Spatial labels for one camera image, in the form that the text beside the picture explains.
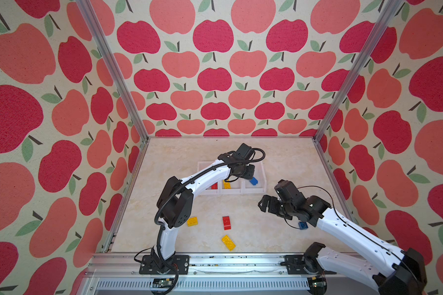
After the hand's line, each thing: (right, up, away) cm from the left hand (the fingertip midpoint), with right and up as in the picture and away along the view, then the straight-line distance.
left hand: (254, 174), depth 87 cm
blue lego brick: (+2, -5, +14) cm, 15 cm away
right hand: (+5, -13, -8) cm, 16 cm away
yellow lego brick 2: (-30, -22, -1) cm, 37 cm away
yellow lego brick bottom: (-13, -30, -7) cm, 33 cm away
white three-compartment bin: (-7, -7, +8) cm, 12 cm away
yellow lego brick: (-13, -7, +11) cm, 18 cm away
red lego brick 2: (-14, -22, -3) cm, 26 cm away
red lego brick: (-20, -7, +8) cm, 22 cm away
